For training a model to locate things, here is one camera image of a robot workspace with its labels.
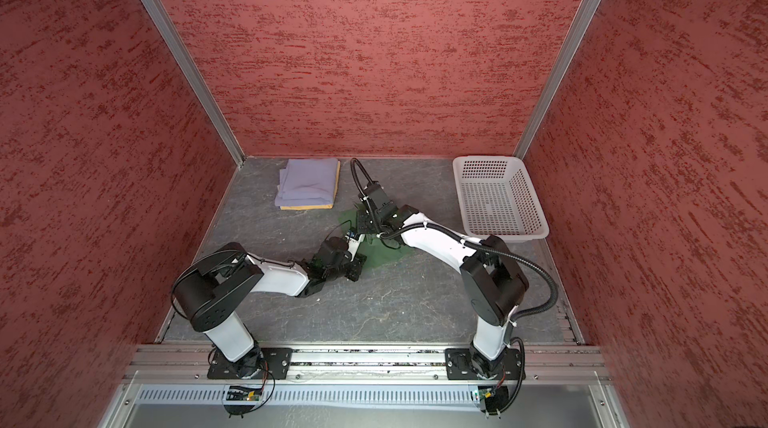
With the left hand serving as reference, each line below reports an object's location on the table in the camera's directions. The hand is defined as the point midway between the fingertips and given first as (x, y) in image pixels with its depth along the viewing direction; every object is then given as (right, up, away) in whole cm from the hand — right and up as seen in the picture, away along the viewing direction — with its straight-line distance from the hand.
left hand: (365, 263), depth 93 cm
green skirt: (+3, +5, -2) cm, 6 cm away
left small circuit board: (-29, -27, -21) cm, 45 cm away
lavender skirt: (-23, +26, +16) cm, 39 cm away
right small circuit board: (+32, -27, -21) cm, 47 cm away
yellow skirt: (-20, +17, +11) cm, 29 cm away
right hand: (-1, +12, -6) cm, 14 cm away
